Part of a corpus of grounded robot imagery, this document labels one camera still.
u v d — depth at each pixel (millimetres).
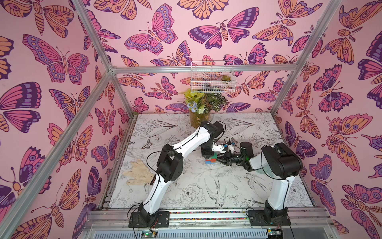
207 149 784
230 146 920
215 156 854
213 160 937
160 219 736
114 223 732
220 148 798
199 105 995
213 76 952
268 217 662
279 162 530
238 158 847
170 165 545
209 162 926
